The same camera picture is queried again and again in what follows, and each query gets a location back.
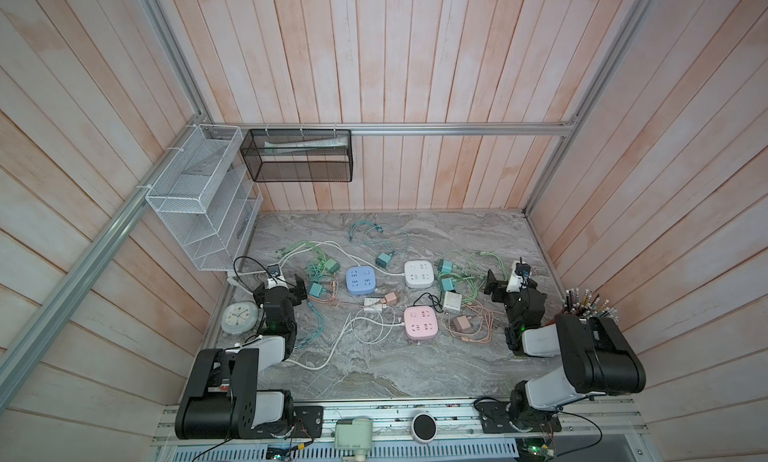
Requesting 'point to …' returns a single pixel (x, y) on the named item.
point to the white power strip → (418, 273)
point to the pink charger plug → (390, 299)
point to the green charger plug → (332, 265)
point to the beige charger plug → (461, 323)
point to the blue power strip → (361, 280)
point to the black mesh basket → (299, 155)
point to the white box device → (354, 437)
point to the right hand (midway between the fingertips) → (506, 271)
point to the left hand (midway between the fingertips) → (282, 282)
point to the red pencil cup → (586, 304)
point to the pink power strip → (420, 322)
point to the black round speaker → (424, 428)
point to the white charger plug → (372, 304)
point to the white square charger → (452, 301)
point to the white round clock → (239, 317)
